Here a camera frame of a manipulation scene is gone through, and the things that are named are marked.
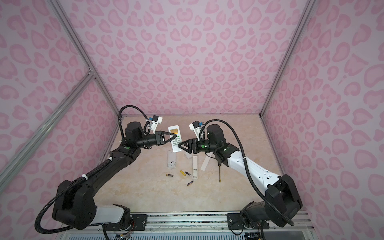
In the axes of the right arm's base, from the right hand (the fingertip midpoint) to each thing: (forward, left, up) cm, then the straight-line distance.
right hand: (182, 145), depth 71 cm
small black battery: (-9, -2, -26) cm, 28 cm away
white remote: (+7, +4, +3) cm, 9 cm away
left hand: (+4, +4, +2) cm, 6 cm away
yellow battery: (-3, +1, -26) cm, 27 cm away
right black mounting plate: (-27, -26, -27) cm, 46 cm away
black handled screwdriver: (+2, -20, -26) cm, 33 cm away
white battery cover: (+4, -11, -26) cm, 29 cm away
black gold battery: (-5, +10, -25) cm, 28 cm away
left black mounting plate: (-29, +21, -25) cm, 44 cm away
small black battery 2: (-3, 0, -26) cm, 26 cm away
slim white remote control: (0, -5, -25) cm, 25 cm away
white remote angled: (+6, +11, -26) cm, 29 cm away
